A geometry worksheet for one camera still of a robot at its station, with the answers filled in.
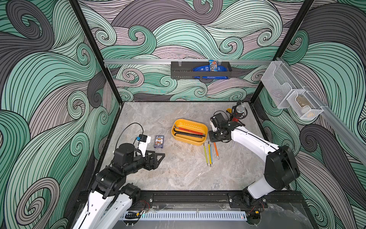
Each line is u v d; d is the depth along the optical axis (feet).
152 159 1.90
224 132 2.04
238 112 2.77
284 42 2.77
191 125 3.40
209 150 3.02
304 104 2.17
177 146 3.09
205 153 2.95
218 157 2.95
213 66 2.95
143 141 1.91
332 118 1.91
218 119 2.29
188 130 3.30
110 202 1.50
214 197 2.53
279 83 2.55
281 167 1.43
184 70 3.13
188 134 3.30
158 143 3.04
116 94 3.81
